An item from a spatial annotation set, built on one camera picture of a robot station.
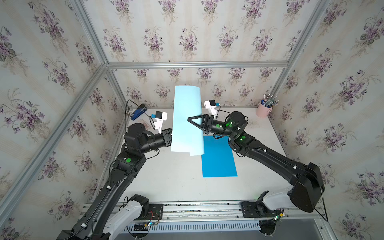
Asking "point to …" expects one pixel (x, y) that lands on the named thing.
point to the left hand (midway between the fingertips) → (186, 135)
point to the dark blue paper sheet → (218, 160)
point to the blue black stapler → (140, 110)
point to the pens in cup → (269, 101)
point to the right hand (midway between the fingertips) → (191, 122)
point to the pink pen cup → (262, 111)
